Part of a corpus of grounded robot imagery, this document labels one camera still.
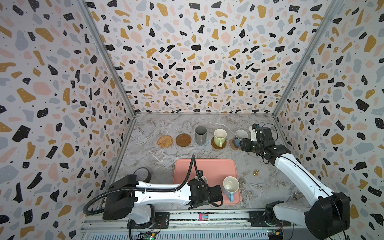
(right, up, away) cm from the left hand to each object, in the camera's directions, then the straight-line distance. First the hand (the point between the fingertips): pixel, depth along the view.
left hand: (207, 196), depth 74 cm
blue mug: (+24, +30, +29) cm, 48 cm away
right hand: (+21, +28, +8) cm, 36 cm away
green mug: (+9, +28, +21) cm, 36 cm away
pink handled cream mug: (-2, +8, +4) cm, 9 cm away
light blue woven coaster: (-1, +22, +28) cm, 36 cm away
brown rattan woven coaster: (-28, +25, +29) cm, 48 cm away
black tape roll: (-33, +6, +12) cm, 36 cm away
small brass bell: (+30, +8, +14) cm, 34 cm away
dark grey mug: (-3, +30, +20) cm, 36 cm away
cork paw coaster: (+19, +23, +29) cm, 42 cm away
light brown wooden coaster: (+7, +22, +26) cm, 35 cm away
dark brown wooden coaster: (-16, +26, +31) cm, 43 cm away
